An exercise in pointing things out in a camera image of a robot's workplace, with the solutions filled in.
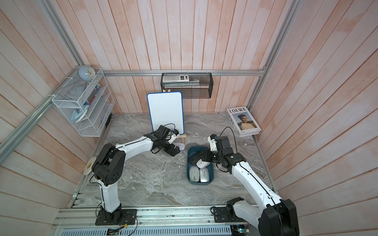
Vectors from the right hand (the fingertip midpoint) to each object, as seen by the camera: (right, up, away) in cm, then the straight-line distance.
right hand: (202, 153), depth 83 cm
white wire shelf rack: (-65, +27, -2) cm, 71 cm away
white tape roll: (-72, -11, +10) cm, 74 cm away
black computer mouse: (-4, -5, +10) cm, 12 cm away
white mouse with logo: (0, -8, +6) cm, 10 cm away
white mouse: (-12, +2, +15) cm, 20 cm away
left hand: (-18, 0, +12) cm, 22 cm away
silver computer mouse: (+1, -13, +3) cm, 14 cm away
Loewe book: (+34, +19, +28) cm, 48 cm away
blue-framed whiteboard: (-21, +26, +5) cm, 34 cm away
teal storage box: (-7, -1, +11) cm, 13 cm away
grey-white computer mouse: (-5, -13, +1) cm, 14 cm away
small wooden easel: (-12, +9, +15) cm, 21 cm away
